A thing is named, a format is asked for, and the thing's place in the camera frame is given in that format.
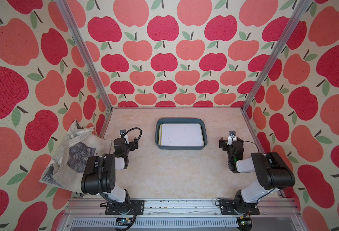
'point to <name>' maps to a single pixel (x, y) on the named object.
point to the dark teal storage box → (192, 121)
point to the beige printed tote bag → (65, 169)
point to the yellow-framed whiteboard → (183, 134)
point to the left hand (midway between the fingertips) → (129, 139)
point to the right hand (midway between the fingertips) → (232, 140)
